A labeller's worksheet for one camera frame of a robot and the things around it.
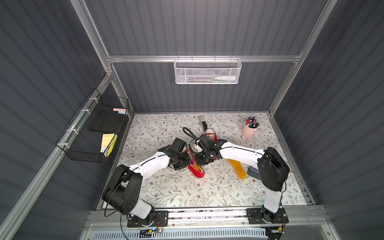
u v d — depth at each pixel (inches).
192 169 34.0
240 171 34.6
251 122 38.0
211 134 40.0
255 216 28.9
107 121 29.6
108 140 24.8
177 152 27.4
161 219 28.9
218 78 35.9
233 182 33.5
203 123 42.7
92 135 28.9
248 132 39.2
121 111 33.2
